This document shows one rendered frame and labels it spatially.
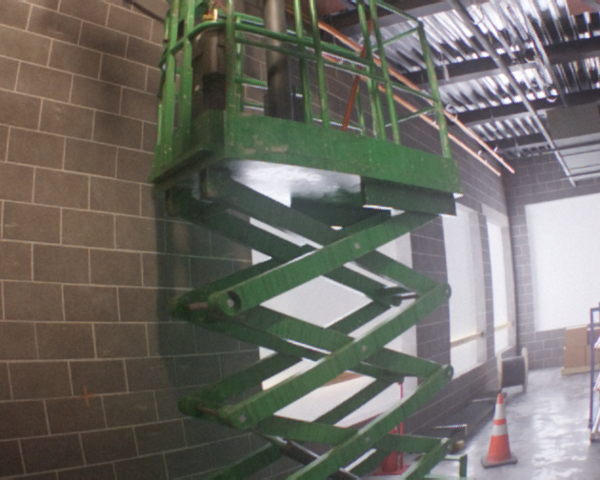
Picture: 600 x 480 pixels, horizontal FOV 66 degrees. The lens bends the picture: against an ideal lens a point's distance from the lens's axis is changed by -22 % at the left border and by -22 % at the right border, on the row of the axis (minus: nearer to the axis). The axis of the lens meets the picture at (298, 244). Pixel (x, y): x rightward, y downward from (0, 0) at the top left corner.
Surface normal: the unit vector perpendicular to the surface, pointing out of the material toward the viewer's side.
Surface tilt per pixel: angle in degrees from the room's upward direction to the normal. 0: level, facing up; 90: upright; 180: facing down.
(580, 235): 90
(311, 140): 90
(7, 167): 90
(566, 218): 90
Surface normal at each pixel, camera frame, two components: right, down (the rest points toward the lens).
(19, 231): 0.81, -0.13
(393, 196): 0.62, -0.14
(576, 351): -0.52, -0.07
